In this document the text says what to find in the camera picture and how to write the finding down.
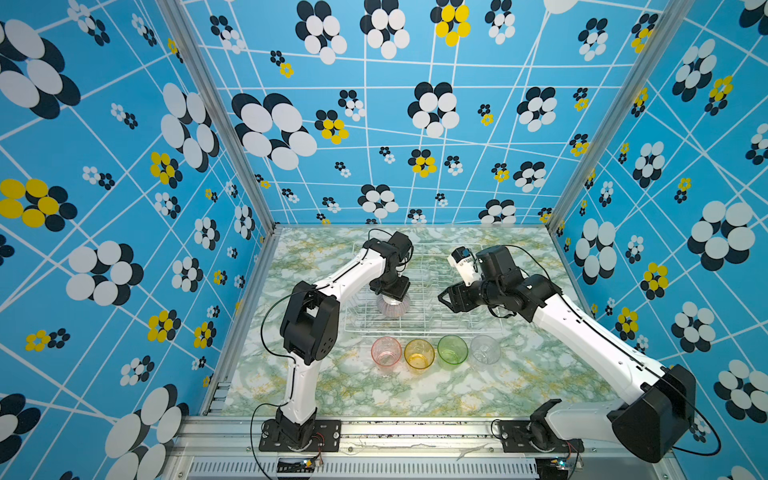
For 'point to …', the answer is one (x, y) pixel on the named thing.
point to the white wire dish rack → (431, 275)
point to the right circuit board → (552, 468)
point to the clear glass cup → (485, 349)
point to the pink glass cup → (386, 353)
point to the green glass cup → (452, 351)
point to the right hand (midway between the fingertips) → (450, 292)
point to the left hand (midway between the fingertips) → (397, 292)
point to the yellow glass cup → (419, 355)
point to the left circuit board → (295, 465)
